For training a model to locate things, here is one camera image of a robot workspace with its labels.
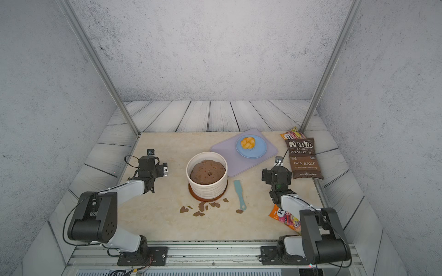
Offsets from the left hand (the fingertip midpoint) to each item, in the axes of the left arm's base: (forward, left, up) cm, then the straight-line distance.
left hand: (158, 164), depth 95 cm
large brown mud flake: (-22, -15, -9) cm, 28 cm away
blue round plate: (+17, -60, -6) cm, 62 cm away
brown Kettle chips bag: (+7, -84, -6) cm, 85 cm away
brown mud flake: (-21, -24, -8) cm, 33 cm away
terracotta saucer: (-18, -27, -6) cm, 33 cm away
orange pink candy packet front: (-28, -64, -6) cm, 70 cm away
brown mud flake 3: (-17, -36, -9) cm, 41 cm away
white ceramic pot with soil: (-9, -27, +3) cm, 29 cm away
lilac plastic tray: (+8, -43, -11) cm, 45 cm away
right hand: (-6, -64, +2) cm, 64 cm away
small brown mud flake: (-24, -23, -8) cm, 34 cm away
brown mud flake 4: (-23, -43, -9) cm, 50 cm away
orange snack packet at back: (+25, -83, -4) cm, 87 cm away
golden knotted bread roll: (+19, -52, -4) cm, 55 cm away
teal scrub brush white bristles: (-15, -44, -8) cm, 47 cm away
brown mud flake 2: (-20, -31, -8) cm, 38 cm away
